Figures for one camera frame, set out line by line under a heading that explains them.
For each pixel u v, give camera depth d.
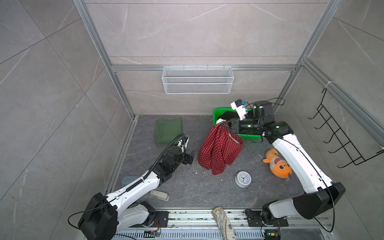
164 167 0.61
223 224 0.69
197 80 1.01
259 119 0.54
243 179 0.84
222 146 0.78
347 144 0.63
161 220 0.73
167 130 1.11
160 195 0.78
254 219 0.73
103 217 0.39
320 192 0.39
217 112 1.11
